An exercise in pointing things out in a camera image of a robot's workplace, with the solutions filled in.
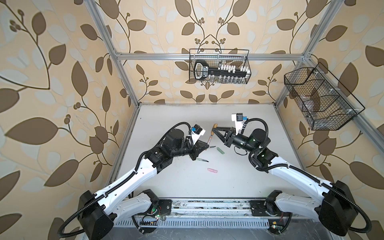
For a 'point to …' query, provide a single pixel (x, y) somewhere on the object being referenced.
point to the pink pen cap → (212, 170)
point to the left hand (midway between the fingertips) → (208, 144)
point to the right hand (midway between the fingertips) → (213, 131)
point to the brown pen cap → (215, 126)
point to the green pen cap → (219, 149)
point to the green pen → (198, 159)
